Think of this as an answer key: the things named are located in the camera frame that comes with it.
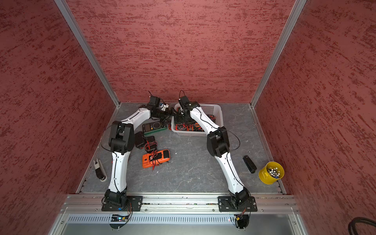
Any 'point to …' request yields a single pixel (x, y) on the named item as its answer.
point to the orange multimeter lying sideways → (153, 158)
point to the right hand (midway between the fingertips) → (181, 123)
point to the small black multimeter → (151, 145)
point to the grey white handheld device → (100, 170)
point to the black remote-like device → (249, 164)
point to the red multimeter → (186, 127)
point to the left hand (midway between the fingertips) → (176, 119)
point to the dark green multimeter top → (152, 127)
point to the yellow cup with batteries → (271, 173)
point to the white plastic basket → (214, 109)
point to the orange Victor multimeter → (198, 128)
